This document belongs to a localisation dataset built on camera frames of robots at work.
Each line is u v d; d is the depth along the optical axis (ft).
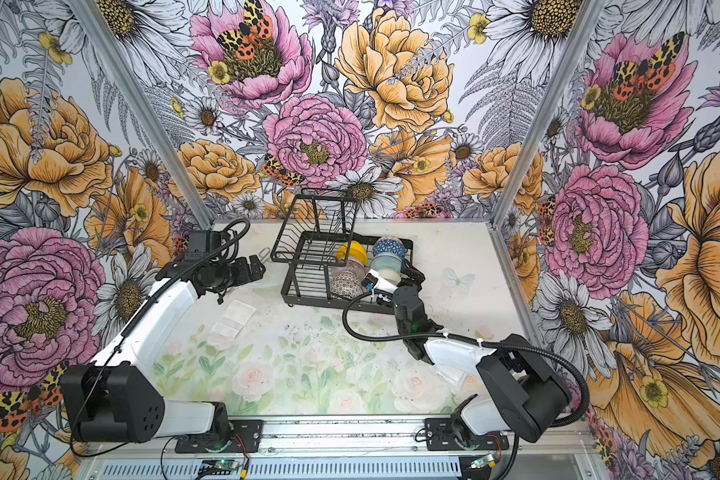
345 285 3.26
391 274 3.16
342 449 2.41
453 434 2.21
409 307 2.13
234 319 3.10
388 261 3.35
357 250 3.26
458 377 2.73
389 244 3.56
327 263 2.61
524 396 1.43
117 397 1.32
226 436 2.26
